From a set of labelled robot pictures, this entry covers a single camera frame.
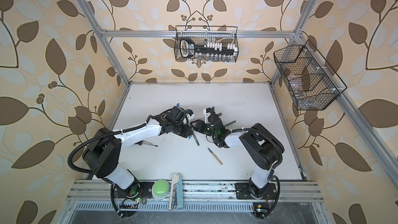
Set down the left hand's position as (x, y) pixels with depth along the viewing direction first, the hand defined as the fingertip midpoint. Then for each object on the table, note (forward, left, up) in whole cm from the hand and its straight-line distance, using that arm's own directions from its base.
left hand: (194, 131), depth 86 cm
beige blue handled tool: (-24, +7, -5) cm, 25 cm away
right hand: (+4, +1, 0) cm, 4 cm away
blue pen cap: (+25, +14, -9) cm, 30 cm away
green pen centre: (-1, -1, -8) cm, 8 cm away
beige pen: (-10, -12, -9) cm, 18 cm away
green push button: (-28, +14, -5) cm, 32 cm away
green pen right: (+11, -23, -8) cm, 26 cm away
